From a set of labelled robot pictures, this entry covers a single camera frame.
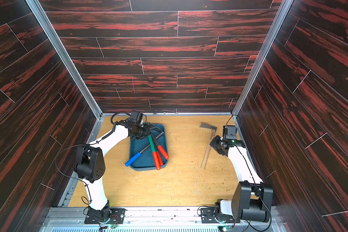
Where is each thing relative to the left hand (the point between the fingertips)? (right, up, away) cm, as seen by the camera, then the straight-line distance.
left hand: (153, 132), depth 94 cm
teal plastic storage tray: (-5, -19, 0) cm, 19 cm away
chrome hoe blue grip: (-13, -18, -12) cm, 25 cm away
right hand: (+40, -6, -7) cm, 41 cm away
